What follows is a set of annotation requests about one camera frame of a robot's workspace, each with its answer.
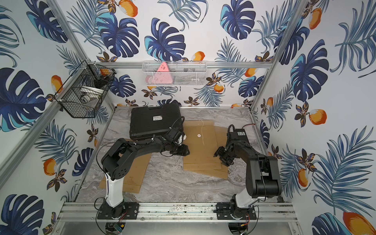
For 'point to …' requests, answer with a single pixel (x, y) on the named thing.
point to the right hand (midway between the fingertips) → (217, 158)
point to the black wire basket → (82, 94)
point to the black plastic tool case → (147, 123)
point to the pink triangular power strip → (162, 76)
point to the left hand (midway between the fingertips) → (186, 151)
